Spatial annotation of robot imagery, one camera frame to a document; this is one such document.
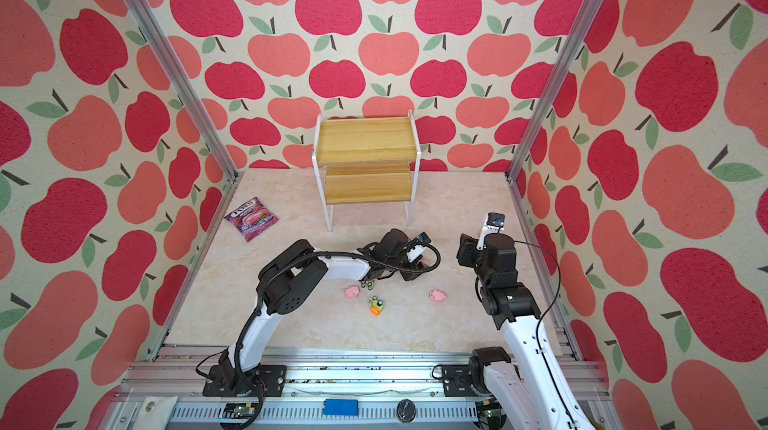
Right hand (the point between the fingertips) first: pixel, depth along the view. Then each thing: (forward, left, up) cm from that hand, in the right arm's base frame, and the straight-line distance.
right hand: (480, 237), depth 78 cm
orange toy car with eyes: (-14, +27, -19) cm, 36 cm away
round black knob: (-39, +17, -11) cm, 43 cm away
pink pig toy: (-9, +9, -20) cm, 24 cm away
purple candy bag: (+12, +74, -17) cm, 77 cm away
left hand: (+1, +11, -20) cm, 23 cm away
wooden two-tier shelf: (+14, +32, +12) cm, 37 cm away
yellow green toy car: (-8, +30, -18) cm, 36 cm away
